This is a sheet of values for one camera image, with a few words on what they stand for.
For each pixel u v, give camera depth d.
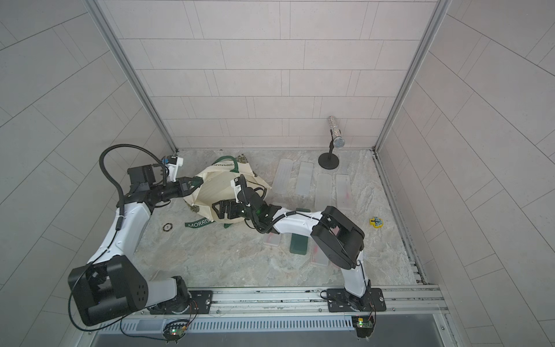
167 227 0.88
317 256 0.79
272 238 0.84
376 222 0.89
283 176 1.05
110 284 0.39
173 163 0.70
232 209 0.71
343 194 0.99
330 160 1.11
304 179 1.04
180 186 0.68
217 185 0.99
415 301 0.73
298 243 0.84
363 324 0.68
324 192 1.00
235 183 0.74
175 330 0.64
